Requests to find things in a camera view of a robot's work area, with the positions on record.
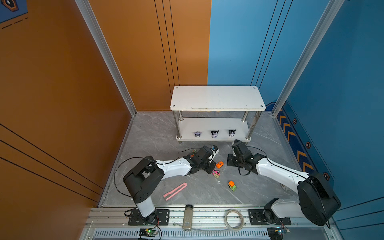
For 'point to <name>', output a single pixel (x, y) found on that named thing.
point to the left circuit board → (148, 232)
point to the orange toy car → (219, 164)
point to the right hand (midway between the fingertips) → (226, 159)
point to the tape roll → (285, 187)
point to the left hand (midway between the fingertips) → (215, 163)
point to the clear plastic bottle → (187, 217)
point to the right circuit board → (277, 233)
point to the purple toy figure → (197, 134)
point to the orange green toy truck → (232, 185)
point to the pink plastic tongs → (185, 185)
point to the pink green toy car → (216, 173)
